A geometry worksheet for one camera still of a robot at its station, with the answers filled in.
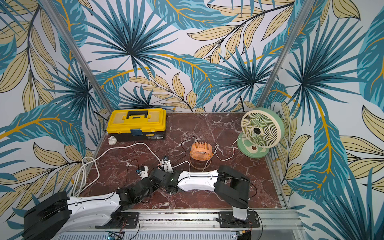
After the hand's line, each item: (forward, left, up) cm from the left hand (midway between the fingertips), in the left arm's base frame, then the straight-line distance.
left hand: (162, 180), depth 85 cm
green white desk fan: (+21, -54, +22) cm, 62 cm away
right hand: (+2, -1, +3) cm, 4 cm away
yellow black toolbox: (+28, +19, +15) cm, 37 cm away
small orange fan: (+14, -22, +10) cm, 28 cm away
